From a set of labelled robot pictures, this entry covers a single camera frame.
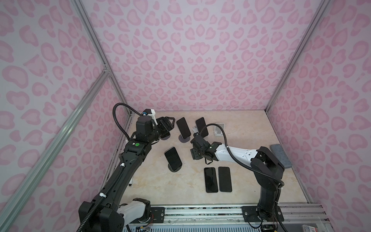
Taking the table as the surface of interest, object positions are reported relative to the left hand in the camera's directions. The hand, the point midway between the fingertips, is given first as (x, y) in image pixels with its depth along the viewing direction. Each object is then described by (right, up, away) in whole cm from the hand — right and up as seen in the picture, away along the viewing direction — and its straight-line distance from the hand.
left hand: (171, 121), depth 75 cm
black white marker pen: (-25, -36, +9) cm, 45 cm away
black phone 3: (+22, -34, +10) cm, 42 cm away
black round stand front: (+1, -29, +11) cm, 31 cm away
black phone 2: (+17, -2, +22) cm, 28 cm away
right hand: (+15, -19, +17) cm, 29 cm away
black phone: (+5, -4, +20) cm, 21 cm away
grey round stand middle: (+5, -14, +29) cm, 32 cm away
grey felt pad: (+67, -22, +17) cm, 73 cm away
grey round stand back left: (-7, -11, +26) cm, 29 cm away
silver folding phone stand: (+30, -7, +31) cm, 44 cm away
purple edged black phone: (+30, -34, +11) cm, 47 cm away
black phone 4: (0, -21, +7) cm, 22 cm away
